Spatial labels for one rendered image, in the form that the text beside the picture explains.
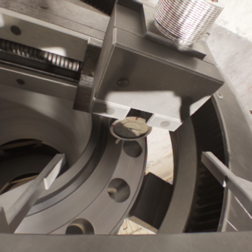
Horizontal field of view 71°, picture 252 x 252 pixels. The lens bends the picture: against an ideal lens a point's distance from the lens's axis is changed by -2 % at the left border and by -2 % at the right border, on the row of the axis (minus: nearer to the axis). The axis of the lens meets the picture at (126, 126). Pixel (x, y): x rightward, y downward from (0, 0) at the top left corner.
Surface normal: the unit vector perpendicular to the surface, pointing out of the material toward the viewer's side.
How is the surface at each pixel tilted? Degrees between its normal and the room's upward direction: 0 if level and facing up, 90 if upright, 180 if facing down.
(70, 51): 25
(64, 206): 90
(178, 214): 131
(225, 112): 90
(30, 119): 18
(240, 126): 90
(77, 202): 90
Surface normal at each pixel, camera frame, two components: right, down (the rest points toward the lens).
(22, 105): 0.25, 0.84
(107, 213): 0.36, -0.54
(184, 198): -0.43, -0.76
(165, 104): 0.00, 0.82
